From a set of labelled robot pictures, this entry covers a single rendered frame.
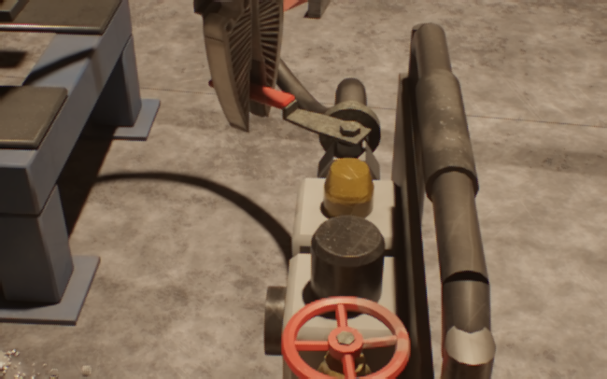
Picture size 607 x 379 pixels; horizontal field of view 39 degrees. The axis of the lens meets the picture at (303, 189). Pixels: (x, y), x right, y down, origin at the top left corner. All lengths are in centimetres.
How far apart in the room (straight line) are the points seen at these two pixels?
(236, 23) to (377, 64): 117
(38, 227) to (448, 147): 76
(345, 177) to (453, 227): 17
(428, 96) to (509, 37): 145
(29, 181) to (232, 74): 49
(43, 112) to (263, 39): 53
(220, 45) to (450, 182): 27
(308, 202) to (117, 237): 76
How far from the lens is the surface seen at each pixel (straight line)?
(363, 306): 51
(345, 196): 63
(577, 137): 168
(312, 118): 74
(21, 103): 125
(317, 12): 206
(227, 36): 70
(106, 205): 146
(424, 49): 65
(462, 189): 49
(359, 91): 83
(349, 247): 54
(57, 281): 126
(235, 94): 73
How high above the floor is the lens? 85
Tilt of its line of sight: 36 degrees down
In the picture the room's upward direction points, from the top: straight up
